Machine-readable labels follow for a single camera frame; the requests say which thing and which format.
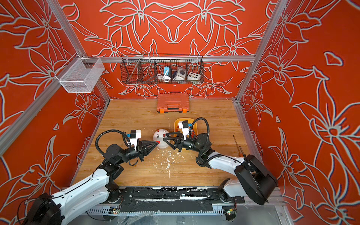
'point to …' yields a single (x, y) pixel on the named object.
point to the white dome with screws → (159, 135)
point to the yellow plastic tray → (176, 126)
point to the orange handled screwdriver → (240, 154)
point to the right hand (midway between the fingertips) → (163, 140)
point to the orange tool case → (173, 102)
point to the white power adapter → (181, 74)
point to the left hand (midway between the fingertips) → (157, 143)
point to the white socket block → (191, 76)
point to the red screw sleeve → (159, 142)
